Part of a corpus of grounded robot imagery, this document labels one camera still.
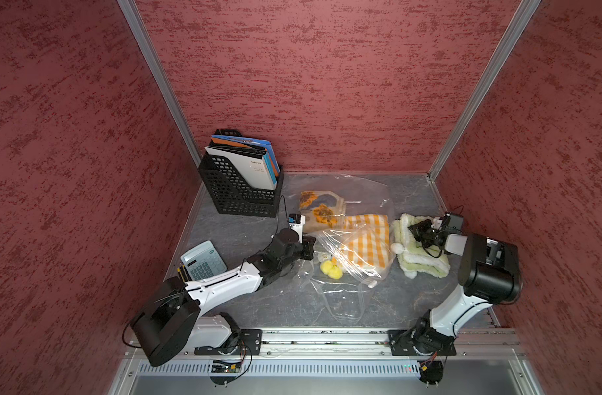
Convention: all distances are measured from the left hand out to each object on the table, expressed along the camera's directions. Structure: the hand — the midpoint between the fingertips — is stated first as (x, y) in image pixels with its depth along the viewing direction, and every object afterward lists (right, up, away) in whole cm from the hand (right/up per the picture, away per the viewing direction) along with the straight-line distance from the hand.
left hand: (315, 243), depth 83 cm
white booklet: (-24, +27, +9) cm, 37 cm away
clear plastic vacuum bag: (+10, -18, +2) cm, 21 cm away
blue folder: (-18, +31, +15) cm, 39 cm away
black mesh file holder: (-32, +17, +11) cm, 38 cm away
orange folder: (-33, +37, +9) cm, 50 cm away
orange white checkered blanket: (+20, -1, +9) cm, 22 cm away
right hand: (+38, +4, +15) cm, 41 cm away
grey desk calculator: (-42, -8, +7) cm, 43 cm away
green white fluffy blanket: (+35, -6, +2) cm, 36 cm away
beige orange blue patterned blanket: (+3, +11, +12) cm, 17 cm away
